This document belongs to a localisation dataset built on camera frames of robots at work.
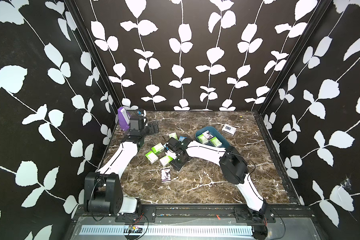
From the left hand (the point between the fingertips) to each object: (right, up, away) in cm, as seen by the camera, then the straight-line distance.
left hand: (151, 121), depth 87 cm
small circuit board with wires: (-4, -52, -17) cm, 55 cm away
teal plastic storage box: (+42, -8, +15) cm, 45 cm away
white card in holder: (-20, +4, +11) cm, 23 cm away
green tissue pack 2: (+2, -17, +9) cm, 20 cm away
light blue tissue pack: (+19, -9, -16) cm, 26 cm away
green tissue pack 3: (-1, -23, +6) cm, 24 cm away
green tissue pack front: (+32, -12, +14) cm, 37 cm away
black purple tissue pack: (+37, -9, +17) cm, 41 cm away
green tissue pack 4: (+8, -24, +3) cm, 26 cm away
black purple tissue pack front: (+9, -31, -2) cm, 33 cm away
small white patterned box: (+53, -5, +21) cm, 57 cm away
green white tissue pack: (+42, -14, +13) cm, 46 cm away
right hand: (+15, -26, +4) cm, 30 cm away
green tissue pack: (+12, -10, +17) cm, 23 cm away
